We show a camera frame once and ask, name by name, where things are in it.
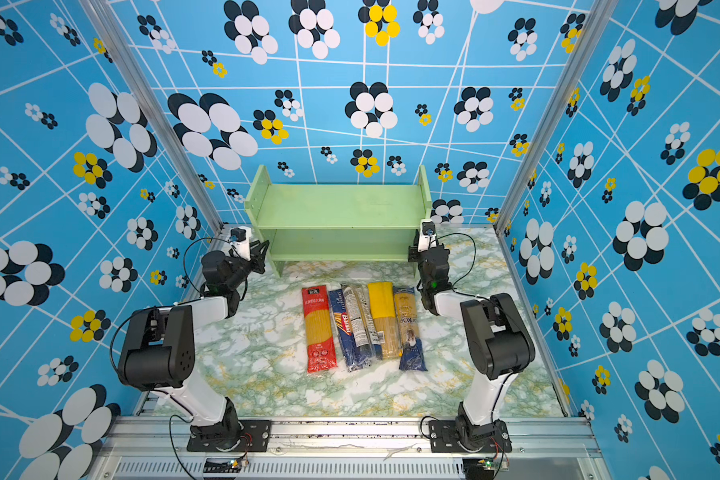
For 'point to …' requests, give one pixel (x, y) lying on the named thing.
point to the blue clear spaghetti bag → (412, 352)
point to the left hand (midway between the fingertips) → (267, 240)
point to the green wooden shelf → (338, 222)
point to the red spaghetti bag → (320, 353)
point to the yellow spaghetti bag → (381, 297)
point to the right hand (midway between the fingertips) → (424, 230)
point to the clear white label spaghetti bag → (367, 335)
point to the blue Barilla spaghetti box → (354, 356)
